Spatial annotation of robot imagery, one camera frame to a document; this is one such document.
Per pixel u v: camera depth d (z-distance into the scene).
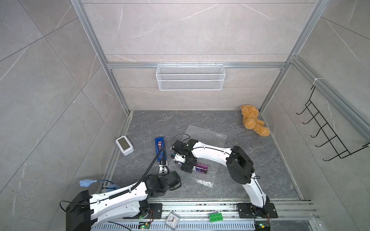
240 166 0.52
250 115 1.07
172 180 0.60
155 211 0.74
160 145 0.92
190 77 1.01
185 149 0.66
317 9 0.69
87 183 0.61
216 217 0.69
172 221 0.69
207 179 0.84
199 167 0.84
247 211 0.74
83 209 0.45
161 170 0.71
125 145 0.95
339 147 0.63
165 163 0.70
